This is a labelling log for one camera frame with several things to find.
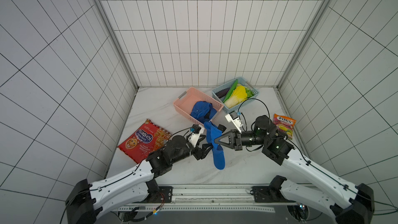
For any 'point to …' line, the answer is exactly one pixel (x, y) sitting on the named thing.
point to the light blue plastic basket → (228, 84)
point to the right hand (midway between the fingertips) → (213, 146)
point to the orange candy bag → (284, 124)
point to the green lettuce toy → (249, 93)
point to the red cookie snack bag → (148, 138)
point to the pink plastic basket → (184, 103)
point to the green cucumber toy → (231, 90)
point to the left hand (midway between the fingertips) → (206, 143)
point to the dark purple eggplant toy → (222, 93)
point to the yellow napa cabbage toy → (239, 95)
